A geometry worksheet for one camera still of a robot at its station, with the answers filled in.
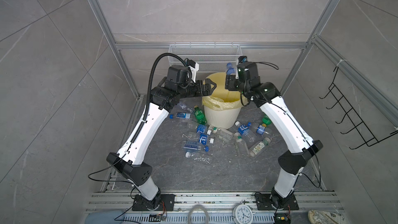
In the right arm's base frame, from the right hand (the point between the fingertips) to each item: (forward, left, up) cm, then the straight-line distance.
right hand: (232, 77), depth 74 cm
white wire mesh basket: (+32, +9, -9) cm, 35 cm away
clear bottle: (+14, +29, -37) cm, 49 cm away
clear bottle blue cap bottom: (-19, +21, -34) cm, 44 cm away
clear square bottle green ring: (-9, +1, -38) cm, 39 cm away
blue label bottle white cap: (-7, +17, -34) cm, 38 cm away
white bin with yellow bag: (-10, +4, -12) cm, 16 cm away
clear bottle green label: (-21, -17, -33) cm, 43 cm away
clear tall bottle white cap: (-18, -8, -37) cm, 42 cm away
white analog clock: (-52, -2, -35) cm, 63 cm away
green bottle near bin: (+4, +17, -36) cm, 40 cm away
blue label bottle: (-15, +14, -33) cm, 39 cm away
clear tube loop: (-48, +18, -41) cm, 66 cm away
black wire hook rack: (-29, -50, -6) cm, 58 cm away
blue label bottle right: (-15, -13, -34) cm, 40 cm away
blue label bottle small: (+3, +29, -33) cm, 44 cm away
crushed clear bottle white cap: (-26, +19, -35) cm, 47 cm away
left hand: (-8, +12, +4) cm, 15 cm away
